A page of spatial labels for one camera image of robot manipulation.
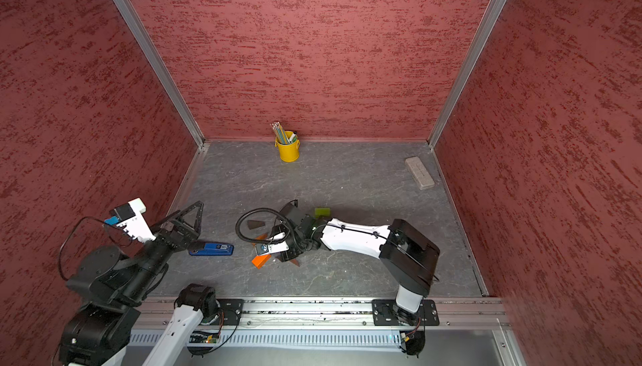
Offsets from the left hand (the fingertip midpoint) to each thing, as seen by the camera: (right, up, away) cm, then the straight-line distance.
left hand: (194, 214), depth 58 cm
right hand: (+15, -15, +23) cm, 31 cm away
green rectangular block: (+31, -7, +37) cm, 49 cm away
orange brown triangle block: (+8, -14, +30) cm, 34 cm away
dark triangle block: (+3, -11, +36) cm, 38 cm away
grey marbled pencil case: (+72, +8, +48) cm, 87 cm away
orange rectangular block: (+9, -21, +24) cm, 33 cm away
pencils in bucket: (+11, +25, +48) cm, 56 cm away
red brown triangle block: (+21, -22, +25) cm, 39 cm away
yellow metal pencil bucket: (+14, +17, +51) cm, 55 cm away
